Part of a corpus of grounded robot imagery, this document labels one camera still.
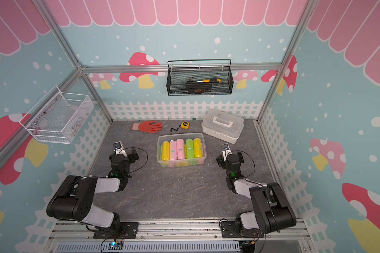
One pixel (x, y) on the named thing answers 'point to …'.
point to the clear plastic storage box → (196, 161)
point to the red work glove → (147, 126)
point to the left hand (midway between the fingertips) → (127, 150)
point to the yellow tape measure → (184, 125)
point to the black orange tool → (193, 90)
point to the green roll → (189, 147)
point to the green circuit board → (115, 246)
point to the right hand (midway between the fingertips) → (230, 152)
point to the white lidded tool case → (222, 125)
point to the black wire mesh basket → (179, 78)
